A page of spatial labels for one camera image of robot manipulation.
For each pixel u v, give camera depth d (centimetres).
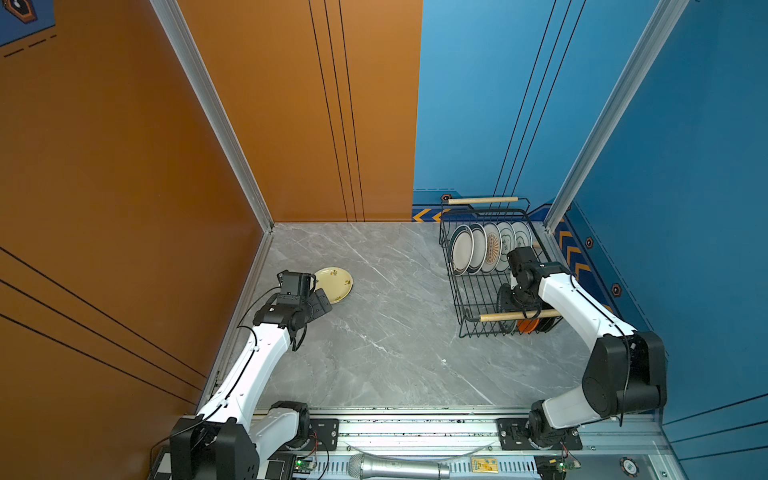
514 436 72
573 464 68
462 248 104
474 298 97
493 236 101
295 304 62
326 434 74
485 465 68
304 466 70
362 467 66
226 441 39
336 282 103
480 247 96
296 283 63
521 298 72
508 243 100
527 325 83
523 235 100
